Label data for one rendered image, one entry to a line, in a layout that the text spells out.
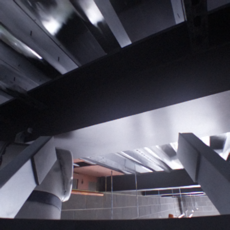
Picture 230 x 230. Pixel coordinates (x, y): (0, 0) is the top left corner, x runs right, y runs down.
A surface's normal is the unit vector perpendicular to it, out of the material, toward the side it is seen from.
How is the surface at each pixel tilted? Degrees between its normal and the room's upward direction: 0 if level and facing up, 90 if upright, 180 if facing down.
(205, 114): 180
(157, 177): 90
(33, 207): 68
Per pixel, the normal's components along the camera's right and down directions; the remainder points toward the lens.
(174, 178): -0.47, -0.43
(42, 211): 0.68, -0.63
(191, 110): 0.01, 0.87
